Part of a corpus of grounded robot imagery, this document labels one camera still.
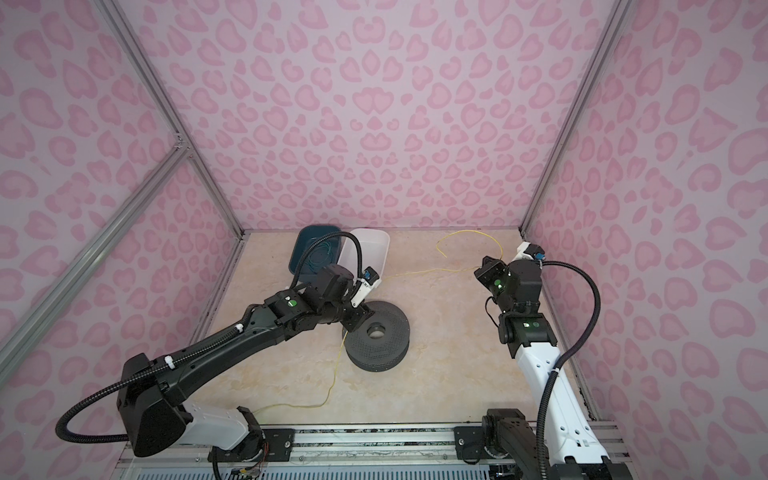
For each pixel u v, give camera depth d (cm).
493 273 66
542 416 41
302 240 112
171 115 86
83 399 37
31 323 53
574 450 39
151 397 39
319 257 107
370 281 66
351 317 67
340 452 73
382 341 84
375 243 127
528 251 66
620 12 69
